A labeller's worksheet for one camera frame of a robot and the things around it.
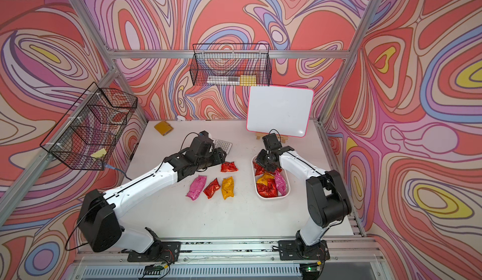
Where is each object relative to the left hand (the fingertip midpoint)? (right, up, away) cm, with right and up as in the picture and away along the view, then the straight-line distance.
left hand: (225, 155), depth 82 cm
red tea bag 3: (+21, -17, +5) cm, 27 cm away
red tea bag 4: (+16, -9, +12) cm, 22 cm away
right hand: (+16, -6, +10) cm, 20 cm away
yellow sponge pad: (-42, +14, +34) cm, 56 cm away
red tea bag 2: (0, -7, +14) cm, 16 cm away
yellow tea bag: (+1, -16, +6) cm, 17 cm away
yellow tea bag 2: (+18, -12, +7) cm, 23 cm away
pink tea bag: (-14, -16, +7) cm, 22 cm away
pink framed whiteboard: (+32, +23, +22) cm, 45 cm away
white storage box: (+29, -11, +7) cm, 31 cm away
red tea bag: (-7, -16, +5) cm, 18 cm away
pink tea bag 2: (+26, -14, +7) cm, 30 cm away
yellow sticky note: (-48, +2, -10) cm, 49 cm away
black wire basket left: (-55, +8, -9) cm, 56 cm away
